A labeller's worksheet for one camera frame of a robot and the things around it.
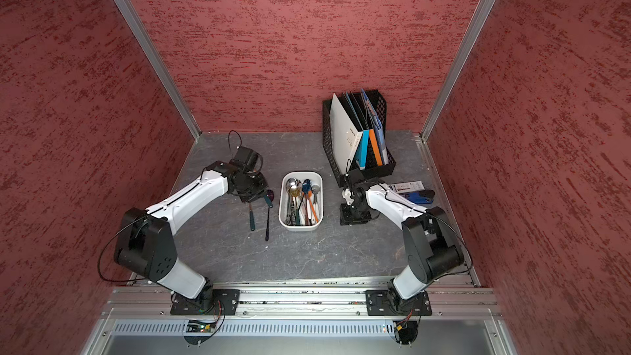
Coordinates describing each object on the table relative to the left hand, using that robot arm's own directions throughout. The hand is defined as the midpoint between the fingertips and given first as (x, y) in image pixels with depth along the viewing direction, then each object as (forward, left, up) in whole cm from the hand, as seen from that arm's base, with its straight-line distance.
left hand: (267, 196), depth 87 cm
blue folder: (+18, -39, +18) cm, 47 cm away
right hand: (-8, -29, -7) cm, 31 cm away
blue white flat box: (+10, -56, -10) cm, 58 cm away
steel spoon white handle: (+9, -17, -10) cm, 22 cm away
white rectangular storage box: (+2, -6, -9) cm, 11 cm away
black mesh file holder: (+39, -44, +13) cm, 60 cm away
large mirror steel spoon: (+9, -7, -6) cm, 13 cm away
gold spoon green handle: (+7, -9, -8) cm, 14 cm away
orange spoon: (+6, -15, -9) cm, 18 cm away
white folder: (+19, -28, +13) cm, 36 cm away
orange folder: (+16, -40, +9) cm, 44 cm away
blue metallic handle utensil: (+9, -14, -7) cm, 17 cm away
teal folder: (+14, -34, +12) cm, 39 cm away
